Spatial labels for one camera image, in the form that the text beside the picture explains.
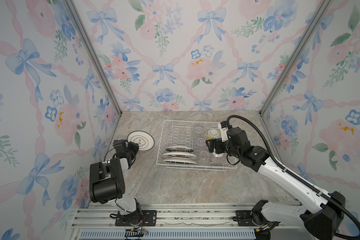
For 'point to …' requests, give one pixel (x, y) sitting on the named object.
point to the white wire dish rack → (182, 144)
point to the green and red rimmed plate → (180, 155)
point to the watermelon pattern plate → (179, 149)
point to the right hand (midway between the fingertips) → (212, 139)
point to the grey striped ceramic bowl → (217, 158)
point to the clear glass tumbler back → (198, 129)
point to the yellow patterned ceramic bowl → (212, 133)
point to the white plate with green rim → (145, 140)
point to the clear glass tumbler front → (203, 155)
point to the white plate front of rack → (180, 161)
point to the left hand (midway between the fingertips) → (138, 142)
